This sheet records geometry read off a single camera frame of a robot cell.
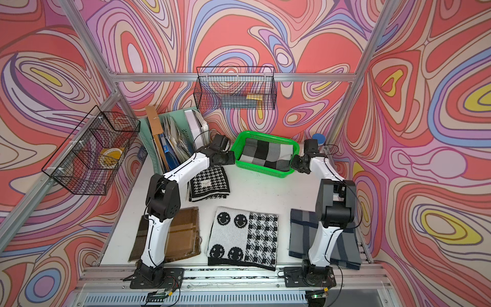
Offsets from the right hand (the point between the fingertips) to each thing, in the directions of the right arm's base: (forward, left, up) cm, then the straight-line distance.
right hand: (295, 168), depth 98 cm
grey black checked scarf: (+15, +13, -5) cm, 20 cm away
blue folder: (-2, +60, +12) cm, 62 cm away
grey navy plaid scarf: (-29, +1, -6) cm, 30 cm away
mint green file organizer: (+24, +59, +16) cm, 66 cm away
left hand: (+6, +32, +4) cm, 33 cm away
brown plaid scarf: (-33, +53, -4) cm, 63 cm away
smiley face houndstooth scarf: (-32, +29, -4) cm, 44 cm away
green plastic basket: (+20, +30, 0) cm, 36 cm away
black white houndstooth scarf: (-6, +44, -2) cm, 44 cm away
